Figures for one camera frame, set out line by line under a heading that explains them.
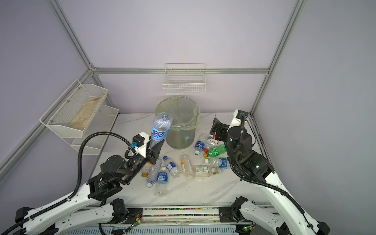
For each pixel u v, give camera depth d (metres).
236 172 0.43
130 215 0.74
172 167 0.86
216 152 0.93
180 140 0.90
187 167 0.86
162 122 0.48
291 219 0.37
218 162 0.88
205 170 0.84
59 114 0.69
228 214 0.73
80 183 0.44
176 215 0.75
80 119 0.76
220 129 0.53
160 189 0.82
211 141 1.00
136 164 0.50
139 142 0.45
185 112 0.97
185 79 0.95
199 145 0.95
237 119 0.51
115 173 0.42
